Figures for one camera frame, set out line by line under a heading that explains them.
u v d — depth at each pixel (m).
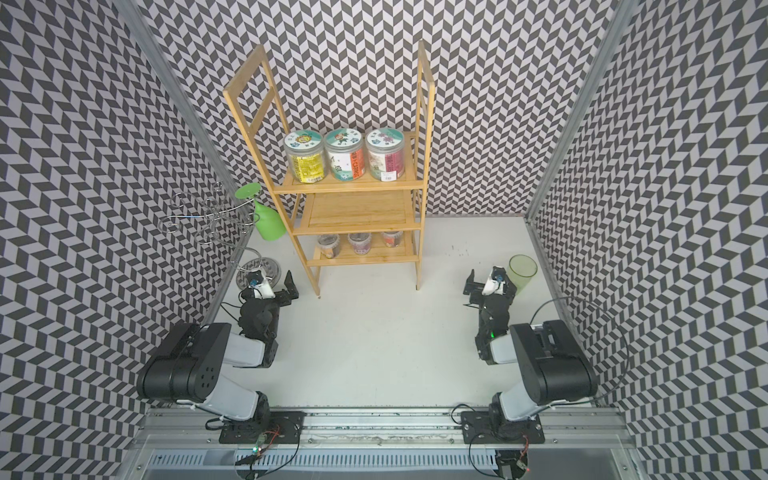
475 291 0.81
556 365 0.45
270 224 0.88
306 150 0.60
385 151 0.60
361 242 0.81
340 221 0.77
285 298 0.82
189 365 0.45
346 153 0.61
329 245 0.80
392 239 0.86
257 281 0.74
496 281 0.76
